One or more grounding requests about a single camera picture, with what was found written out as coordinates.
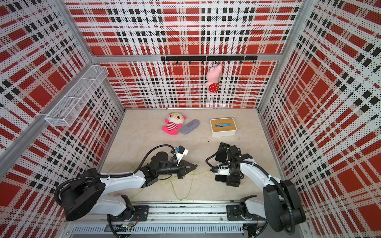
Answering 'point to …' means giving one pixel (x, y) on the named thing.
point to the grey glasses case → (190, 126)
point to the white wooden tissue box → (222, 127)
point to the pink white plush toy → (174, 121)
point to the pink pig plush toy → (213, 75)
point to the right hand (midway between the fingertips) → (234, 172)
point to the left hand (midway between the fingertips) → (196, 166)
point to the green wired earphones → (175, 197)
